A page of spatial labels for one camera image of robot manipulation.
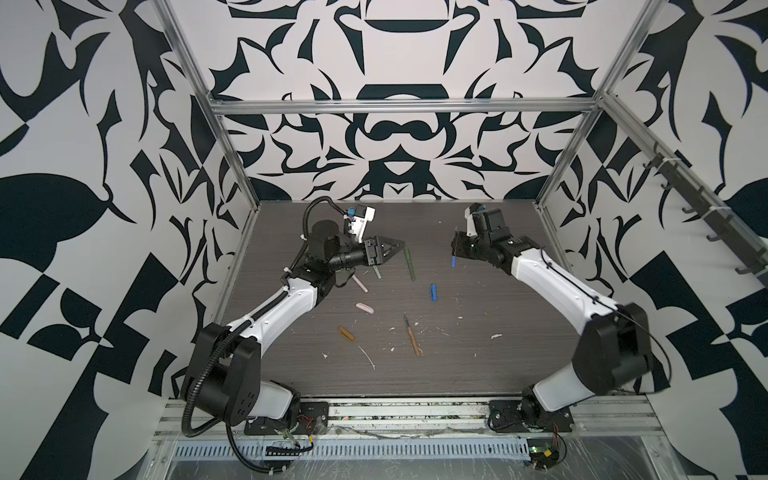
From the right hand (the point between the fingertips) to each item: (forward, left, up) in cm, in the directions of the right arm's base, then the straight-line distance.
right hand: (452, 239), depth 86 cm
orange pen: (-25, +10, -19) cm, 33 cm away
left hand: (-8, +14, +11) cm, 20 cm away
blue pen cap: (-7, +4, -19) cm, 20 cm away
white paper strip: (-26, +25, -19) cm, 41 cm away
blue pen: (-5, 0, -3) cm, 6 cm away
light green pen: (+1, +22, -18) cm, 28 cm away
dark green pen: (+5, +11, -18) cm, 22 cm away
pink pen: (-3, +28, -18) cm, 33 cm away
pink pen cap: (-11, +26, -19) cm, 34 cm away
